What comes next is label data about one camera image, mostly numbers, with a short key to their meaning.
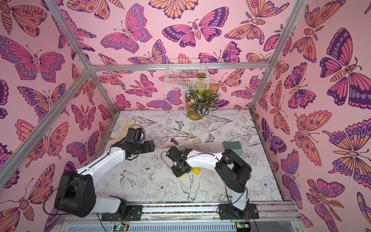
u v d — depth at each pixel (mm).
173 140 1001
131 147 640
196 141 1025
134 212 734
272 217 719
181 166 640
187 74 953
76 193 428
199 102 937
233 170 472
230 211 730
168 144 1001
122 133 1066
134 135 689
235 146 980
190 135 1032
